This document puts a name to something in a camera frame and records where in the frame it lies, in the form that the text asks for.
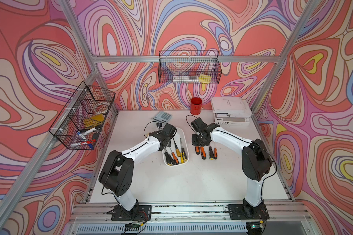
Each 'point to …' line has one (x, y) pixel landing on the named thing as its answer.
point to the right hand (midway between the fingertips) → (196, 146)
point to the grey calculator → (163, 117)
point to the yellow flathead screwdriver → (182, 160)
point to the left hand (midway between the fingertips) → (164, 142)
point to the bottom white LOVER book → (235, 123)
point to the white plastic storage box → (181, 132)
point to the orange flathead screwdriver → (215, 154)
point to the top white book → (232, 106)
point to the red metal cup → (195, 105)
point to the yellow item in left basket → (95, 120)
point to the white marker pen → (90, 130)
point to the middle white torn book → (233, 115)
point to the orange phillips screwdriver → (203, 152)
